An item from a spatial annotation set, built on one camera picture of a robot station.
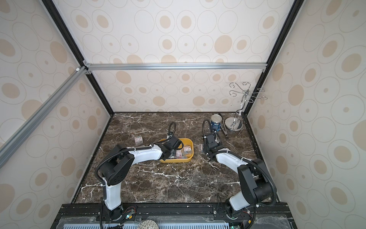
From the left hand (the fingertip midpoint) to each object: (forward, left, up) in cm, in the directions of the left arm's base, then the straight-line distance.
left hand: (175, 147), depth 96 cm
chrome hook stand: (+22, -46, 0) cm, 51 cm away
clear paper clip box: (+6, +26, -1) cm, 27 cm away
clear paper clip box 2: (-5, -3, 0) cm, 6 cm away
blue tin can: (+17, -28, +7) cm, 34 cm away
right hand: (0, -28, +4) cm, 28 cm away
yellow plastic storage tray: (+5, +9, +1) cm, 10 cm away
